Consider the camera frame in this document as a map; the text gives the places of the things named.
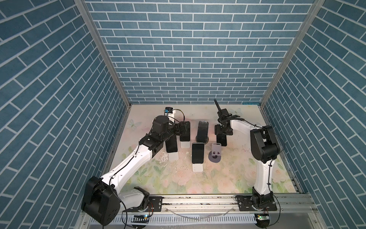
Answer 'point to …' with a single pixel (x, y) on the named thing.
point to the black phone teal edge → (198, 152)
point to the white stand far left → (173, 156)
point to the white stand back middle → (185, 144)
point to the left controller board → (140, 222)
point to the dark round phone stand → (205, 143)
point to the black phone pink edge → (185, 131)
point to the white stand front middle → (198, 167)
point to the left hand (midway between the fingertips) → (186, 122)
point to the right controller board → (263, 220)
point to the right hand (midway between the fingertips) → (221, 132)
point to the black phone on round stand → (202, 131)
